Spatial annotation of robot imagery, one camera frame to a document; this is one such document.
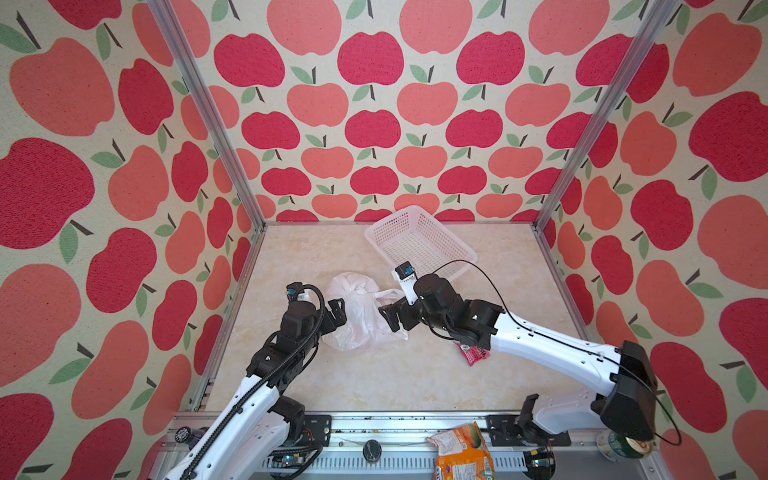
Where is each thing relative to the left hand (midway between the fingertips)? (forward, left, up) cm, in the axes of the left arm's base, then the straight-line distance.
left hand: (336, 307), depth 79 cm
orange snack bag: (-32, -31, -13) cm, 46 cm away
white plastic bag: (-4, -8, -4) cm, 10 cm away
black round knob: (-31, -10, -7) cm, 34 cm away
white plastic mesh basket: (+39, -26, -14) cm, 49 cm away
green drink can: (-32, -65, -6) cm, 73 cm away
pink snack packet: (-7, -39, -15) cm, 42 cm away
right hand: (0, -17, +5) cm, 18 cm away
